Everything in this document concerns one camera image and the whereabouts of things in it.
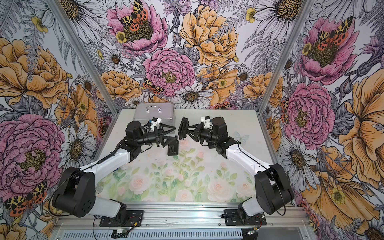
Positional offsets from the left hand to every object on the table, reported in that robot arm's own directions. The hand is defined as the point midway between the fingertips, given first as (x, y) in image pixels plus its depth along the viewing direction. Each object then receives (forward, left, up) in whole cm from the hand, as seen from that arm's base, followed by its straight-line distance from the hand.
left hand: (175, 136), depth 77 cm
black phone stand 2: (+3, +3, -17) cm, 17 cm away
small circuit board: (-38, +24, -24) cm, 51 cm away
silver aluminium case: (+26, +22, -8) cm, 35 cm away
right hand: (+1, -5, +2) cm, 5 cm away
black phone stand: (+2, -4, +4) cm, 6 cm away
